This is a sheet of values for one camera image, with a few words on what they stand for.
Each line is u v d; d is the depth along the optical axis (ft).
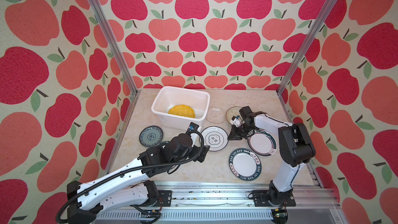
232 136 2.76
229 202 2.41
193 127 1.92
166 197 2.46
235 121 2.98
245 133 2.65
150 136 3.14
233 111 3.51
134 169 1.47
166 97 3.39
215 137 3.14
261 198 2.41
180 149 1.59
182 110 3.54
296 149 1.64
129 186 1.49
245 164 2.87
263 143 3.09
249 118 2.42
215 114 3.53
